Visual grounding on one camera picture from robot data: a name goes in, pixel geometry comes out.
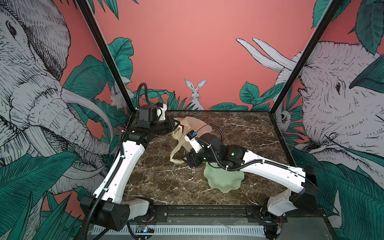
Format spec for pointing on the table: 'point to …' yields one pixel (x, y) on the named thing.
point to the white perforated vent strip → (188, 230)
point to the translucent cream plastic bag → (187, 123)
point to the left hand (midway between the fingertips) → (181, 120)
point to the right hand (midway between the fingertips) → (184, 152)
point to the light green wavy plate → (224, 180)
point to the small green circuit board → (144, 229)
